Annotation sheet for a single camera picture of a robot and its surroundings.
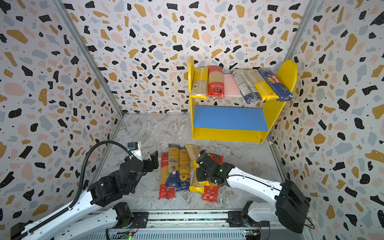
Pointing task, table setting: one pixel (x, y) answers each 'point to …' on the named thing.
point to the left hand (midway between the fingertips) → (150, 151)
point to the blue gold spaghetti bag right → (184, 175)
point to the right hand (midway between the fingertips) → (195, 171)
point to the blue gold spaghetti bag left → (173, 178)
